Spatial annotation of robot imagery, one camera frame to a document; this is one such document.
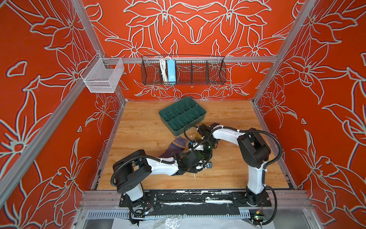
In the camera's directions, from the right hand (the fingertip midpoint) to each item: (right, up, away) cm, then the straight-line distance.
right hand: (200, 158), depth 88 cm
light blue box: (-18, +55, +2) cm, 58 cm away
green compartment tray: (-12, +27, +16) cm, 34 cm away
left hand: (-1, +1, -2) cm, 2 cm away
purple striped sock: (-15, +6, +5) cm, 17 cm away
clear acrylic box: (-65, +54, +6) cm, 85 cm away
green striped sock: (+3, +6, -8) cm, 11 cm away
